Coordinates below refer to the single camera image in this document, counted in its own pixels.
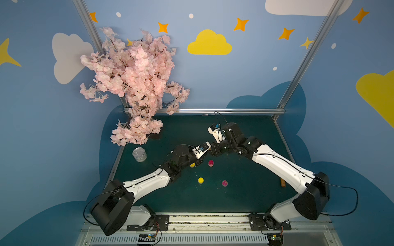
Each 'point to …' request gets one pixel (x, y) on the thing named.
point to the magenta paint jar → (211, 163)
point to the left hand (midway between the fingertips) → (207, 144)
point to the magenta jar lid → (224, 183)
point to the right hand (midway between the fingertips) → (210, 146)
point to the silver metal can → (139, 154)
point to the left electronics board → (146, 238)
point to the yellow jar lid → (200, 180)
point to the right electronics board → (275, 239)
